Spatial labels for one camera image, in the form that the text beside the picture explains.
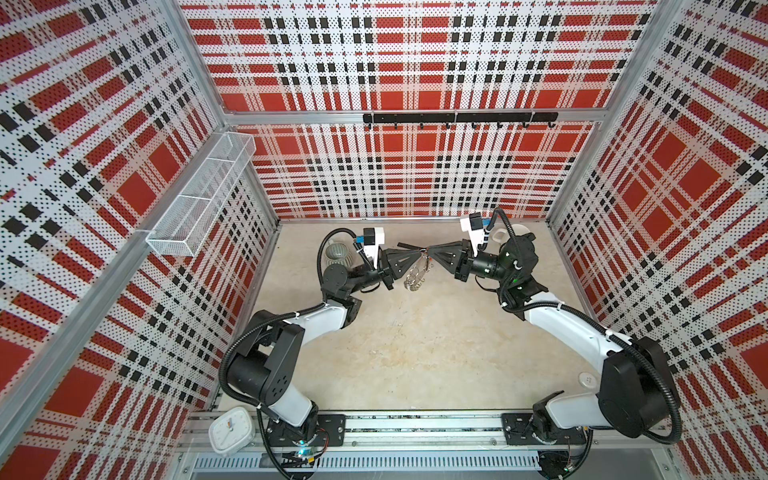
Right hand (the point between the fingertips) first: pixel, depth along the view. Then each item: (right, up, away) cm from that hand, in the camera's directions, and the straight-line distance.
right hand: (429, 254), depth 68 cm
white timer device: (-48, -43, +3) cm, 65 cm away
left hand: (-2, -1, +1) cm, 2 cm away
